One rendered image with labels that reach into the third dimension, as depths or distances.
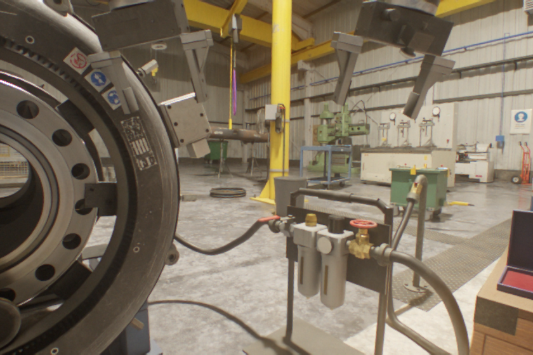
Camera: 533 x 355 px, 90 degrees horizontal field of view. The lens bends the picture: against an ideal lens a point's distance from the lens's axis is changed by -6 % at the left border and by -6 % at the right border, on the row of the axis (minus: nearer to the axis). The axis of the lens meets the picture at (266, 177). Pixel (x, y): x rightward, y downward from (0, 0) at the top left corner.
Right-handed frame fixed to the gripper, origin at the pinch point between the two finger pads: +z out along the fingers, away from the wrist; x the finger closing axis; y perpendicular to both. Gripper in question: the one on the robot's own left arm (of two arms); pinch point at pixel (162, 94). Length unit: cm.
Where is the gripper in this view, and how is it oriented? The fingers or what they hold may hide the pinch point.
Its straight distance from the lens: 51.6
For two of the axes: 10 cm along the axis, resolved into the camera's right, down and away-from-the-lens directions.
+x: -9.8, 0.8, 1.8
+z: 1.6, 8.8, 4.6
